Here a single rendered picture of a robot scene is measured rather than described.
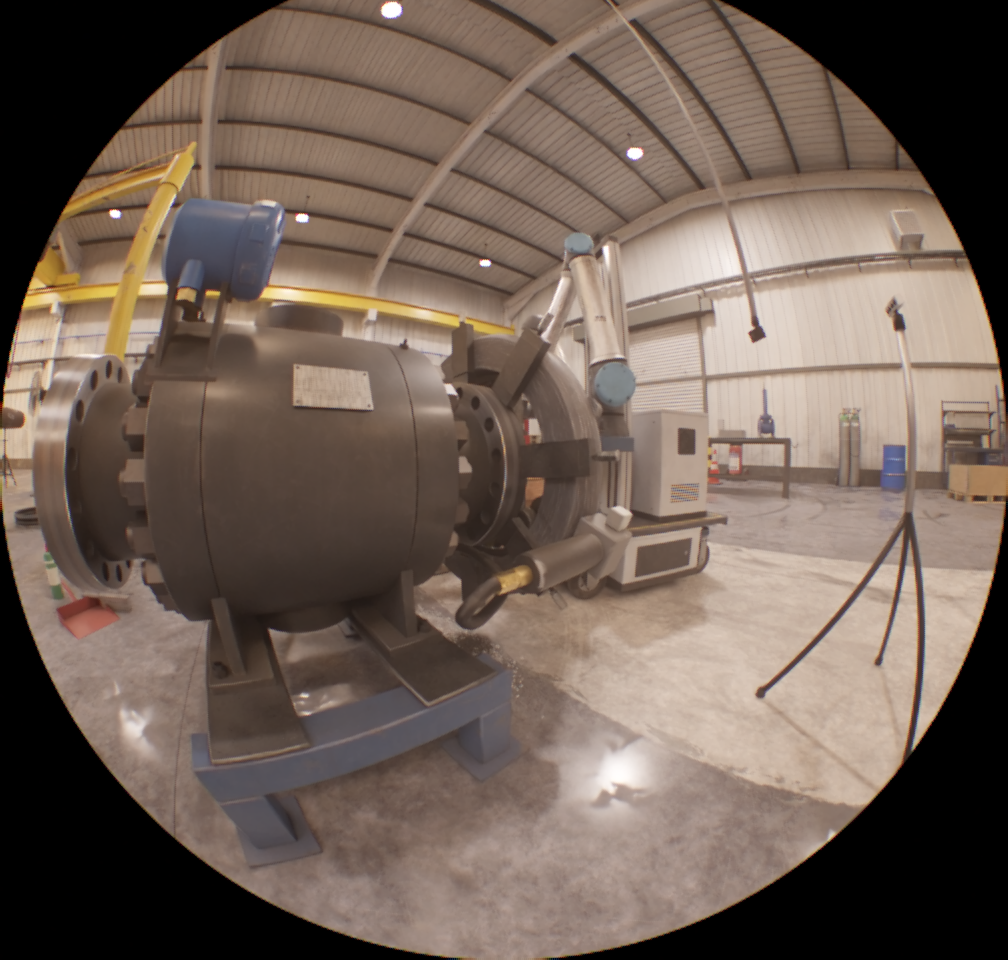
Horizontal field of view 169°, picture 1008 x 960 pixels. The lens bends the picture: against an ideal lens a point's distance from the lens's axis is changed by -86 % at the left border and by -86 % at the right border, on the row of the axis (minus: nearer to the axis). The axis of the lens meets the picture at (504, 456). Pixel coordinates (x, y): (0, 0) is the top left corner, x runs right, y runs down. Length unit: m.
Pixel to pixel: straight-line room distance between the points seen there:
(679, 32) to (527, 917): 9.04
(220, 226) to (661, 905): 1.15
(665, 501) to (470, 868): 1.50
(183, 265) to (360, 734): 0.70
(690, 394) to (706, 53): 8.45
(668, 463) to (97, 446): 1.82
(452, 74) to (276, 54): 3.80
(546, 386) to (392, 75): 8.54
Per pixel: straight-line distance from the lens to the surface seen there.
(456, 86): 8.92
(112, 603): 1.76
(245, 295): 0.59
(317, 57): 9.03
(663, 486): 1.61
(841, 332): 9.29
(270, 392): 0.51
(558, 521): 0.77
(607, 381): 1.22
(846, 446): 8.27
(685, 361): 9.78
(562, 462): 0.71
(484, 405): 0.82
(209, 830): 0.82
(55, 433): 0.65
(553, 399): 0.77
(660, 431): 1.60
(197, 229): 0.57
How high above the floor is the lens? 0.65
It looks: 1 degrees down
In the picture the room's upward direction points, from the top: 1 degrees clockwise
